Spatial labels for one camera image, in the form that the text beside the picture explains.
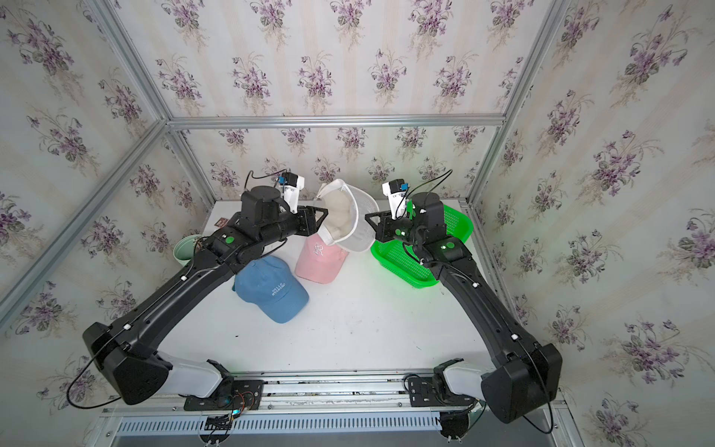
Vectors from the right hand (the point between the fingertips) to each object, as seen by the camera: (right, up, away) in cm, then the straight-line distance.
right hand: (371, 216), depth 72 cm
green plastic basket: (+12, -14, +30) cm, 35 cm away
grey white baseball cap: (-8, -2, +19) cm, 20 cm away
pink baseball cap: (-18, -15, +26) cm, 35 cm away
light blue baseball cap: (-31, -20, +13) cm, 39 cm away
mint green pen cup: (-60, -10, +18) cm, 64 cm away
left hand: (-12, +1, -1) cm, 12 cm away
